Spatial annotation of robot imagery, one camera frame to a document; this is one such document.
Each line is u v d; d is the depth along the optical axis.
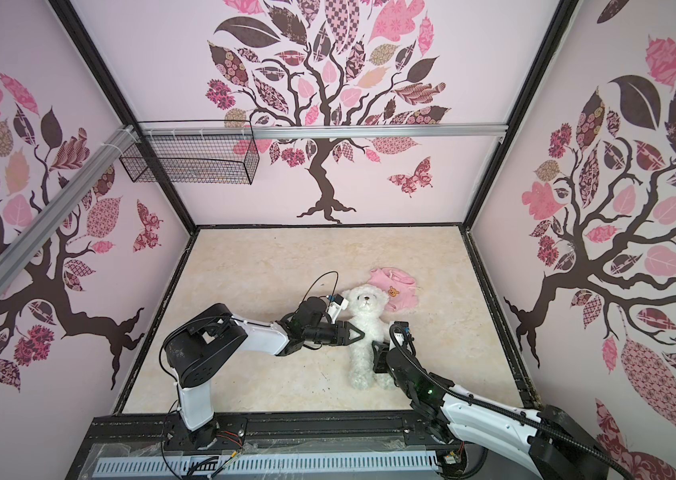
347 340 0.79
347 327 0.81
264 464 0.70
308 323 0.74
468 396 0.55
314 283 1.04
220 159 0.80
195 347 0.50
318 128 0.92
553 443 0.43
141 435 0.75
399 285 1.01
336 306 0.84
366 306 0.85
